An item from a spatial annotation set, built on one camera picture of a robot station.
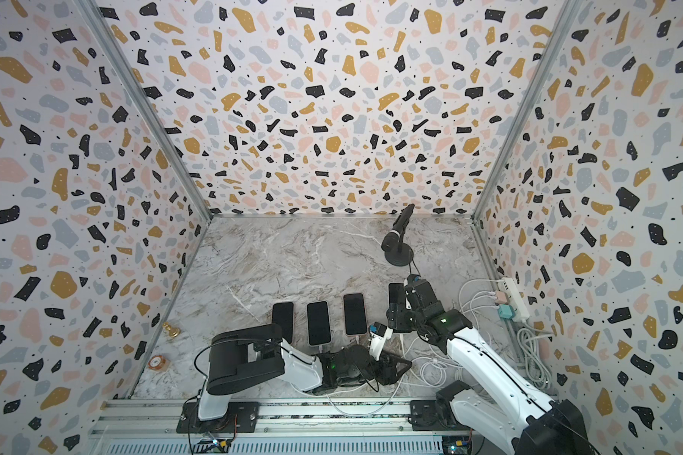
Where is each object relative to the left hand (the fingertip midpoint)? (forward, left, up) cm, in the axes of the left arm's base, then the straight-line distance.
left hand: (412, 366), depth 76 cm
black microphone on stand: (+44, -1, -7) cm, 44 cm away
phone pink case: (+19, +39, -7) cm, 44 cm away
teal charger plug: (+19, -35, -7) cm, 40 cm away
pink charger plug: (+23, -35, -7) cm, 42 cm away
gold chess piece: (+13, +72, -6) cm, 73 cm away
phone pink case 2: (+17, +15, -7) cm, 24 cm away
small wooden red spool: (+3, +70, -3) cm, 71 cm away
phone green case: (+15, +27, -7) cm, 32 cm away
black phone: (+24, +2, -3) cm, 24 cm away
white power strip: (+22, -38, -5) cm, 45 cm away
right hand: (+14, +3, +3) cm, 15 cm away
